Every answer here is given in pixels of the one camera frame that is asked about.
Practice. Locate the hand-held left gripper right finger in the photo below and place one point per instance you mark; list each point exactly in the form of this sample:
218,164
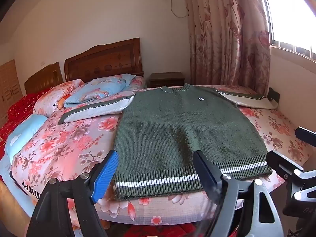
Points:
206,175

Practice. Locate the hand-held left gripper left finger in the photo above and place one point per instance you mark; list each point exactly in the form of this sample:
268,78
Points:
105,175

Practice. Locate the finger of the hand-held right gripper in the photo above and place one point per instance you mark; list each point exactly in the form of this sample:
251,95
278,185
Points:
306,133
284,164

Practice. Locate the green knit sweater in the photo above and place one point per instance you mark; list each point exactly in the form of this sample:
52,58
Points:
172,128

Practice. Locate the pink floral sheet bed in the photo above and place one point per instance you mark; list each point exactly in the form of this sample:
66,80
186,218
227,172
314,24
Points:
74,143

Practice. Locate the blue floral folded quilt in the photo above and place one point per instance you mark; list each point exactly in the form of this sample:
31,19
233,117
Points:
98,88

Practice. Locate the light blue pillow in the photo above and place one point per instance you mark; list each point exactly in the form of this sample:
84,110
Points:
22,133

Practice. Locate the pink floral folded quilt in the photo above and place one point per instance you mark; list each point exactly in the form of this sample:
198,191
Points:
51,96

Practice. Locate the dark wooden nightstand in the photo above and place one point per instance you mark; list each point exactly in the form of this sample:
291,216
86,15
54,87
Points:
167,79

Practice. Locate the red floral blanket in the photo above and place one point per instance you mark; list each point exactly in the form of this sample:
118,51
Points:
17,111

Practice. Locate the small wooden headboard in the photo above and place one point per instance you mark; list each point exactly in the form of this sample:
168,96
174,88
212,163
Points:
44,77

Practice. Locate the large carved wooden headboard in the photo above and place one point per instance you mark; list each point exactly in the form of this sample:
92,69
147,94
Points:
106,60

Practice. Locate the window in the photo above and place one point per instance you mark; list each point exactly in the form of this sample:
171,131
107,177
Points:
288,14

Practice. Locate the pink floral curtain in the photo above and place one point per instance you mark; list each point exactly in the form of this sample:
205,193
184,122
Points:
227,34

